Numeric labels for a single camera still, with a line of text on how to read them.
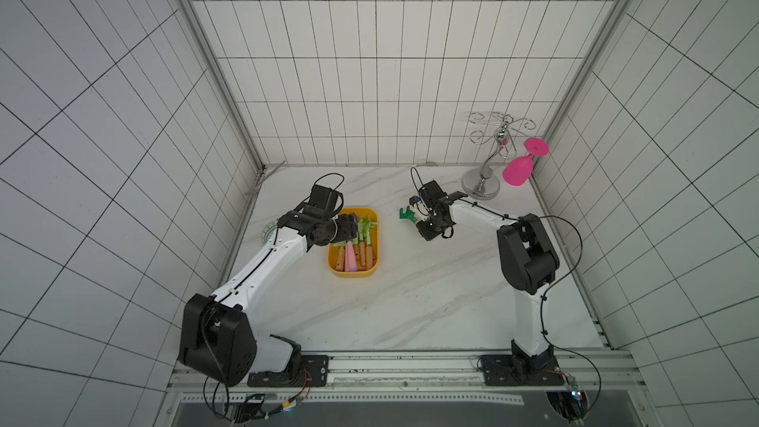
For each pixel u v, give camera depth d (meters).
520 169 0.95
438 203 0.74
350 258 0.86
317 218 0.62
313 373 0.73
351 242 0.91
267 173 1.19
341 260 0.88
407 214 1.02
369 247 0.92
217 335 0.40
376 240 0.92
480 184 1.13
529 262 0.53
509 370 0.72
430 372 0.74
